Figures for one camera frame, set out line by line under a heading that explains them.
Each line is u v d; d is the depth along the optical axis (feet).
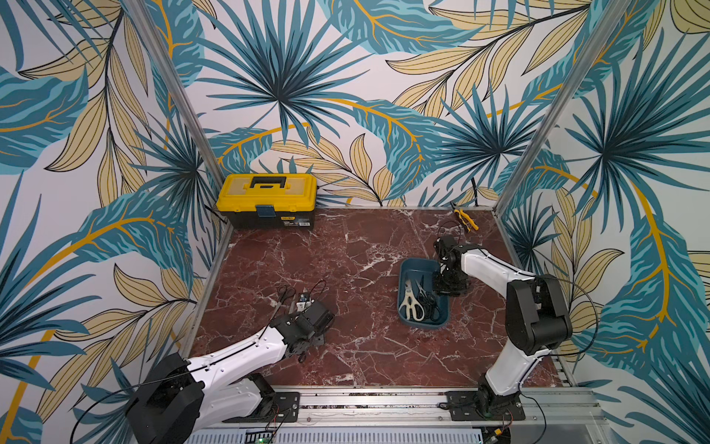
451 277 2.57
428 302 3.03
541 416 2.26
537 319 1.58
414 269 3.36
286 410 2.40
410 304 2.96
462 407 2.40
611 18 2.27
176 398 1.30
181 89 2.70
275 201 3.30
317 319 2.14
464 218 3.84
